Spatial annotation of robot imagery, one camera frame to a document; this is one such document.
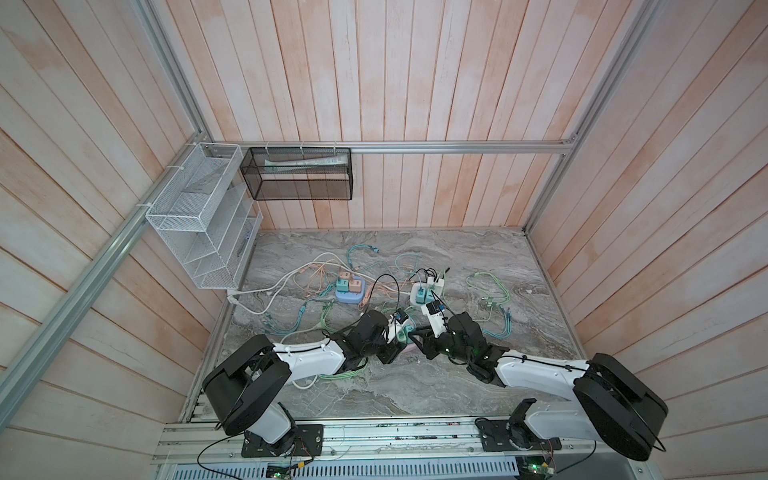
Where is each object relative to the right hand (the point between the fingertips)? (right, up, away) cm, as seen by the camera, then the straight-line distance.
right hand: (412, 332), depth 85 cm
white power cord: (-40, +15, +20) cm, 47 cm away
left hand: (-4, -4, +2) cm, 6 cm away
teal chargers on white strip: (+5, +10, +8) cm, 13 cm away
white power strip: (+9, +13, +8) cm, 18 cm away
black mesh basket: (-38, +52, +19) cm, 67 cm away
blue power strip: (-18, +8, +11) cm, 23 cm away
